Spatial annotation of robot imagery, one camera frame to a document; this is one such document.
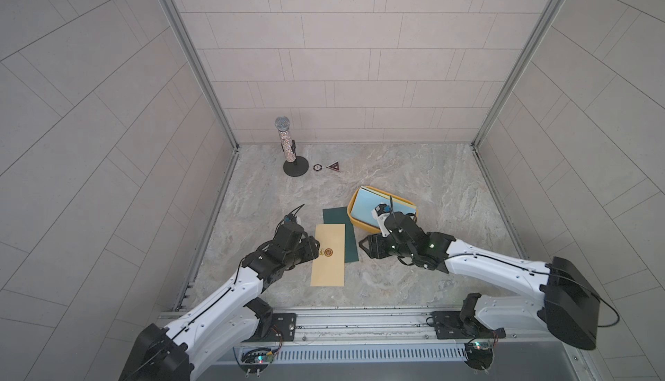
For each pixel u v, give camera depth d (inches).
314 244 29.8
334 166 42.7
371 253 27.0
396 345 27.2
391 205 27.8
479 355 26.8
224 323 18.3
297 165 42.7
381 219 27.8
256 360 25.7
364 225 34.0
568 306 15.7
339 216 36.9
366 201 36.4
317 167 42.7
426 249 23.0
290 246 25.2
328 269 31.9
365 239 28.3
